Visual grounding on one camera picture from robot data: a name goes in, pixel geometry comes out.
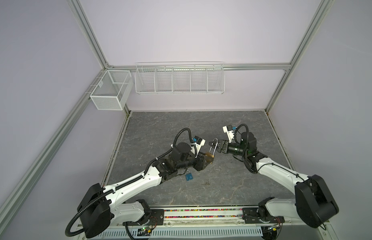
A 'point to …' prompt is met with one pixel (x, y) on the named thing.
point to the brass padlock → (209, 156)
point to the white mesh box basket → (113, 90)
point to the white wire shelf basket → (180, 78)
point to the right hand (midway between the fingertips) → (210, 145)
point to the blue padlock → (189, 175)
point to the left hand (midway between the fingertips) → (209, 159)
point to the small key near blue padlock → (207, 183)
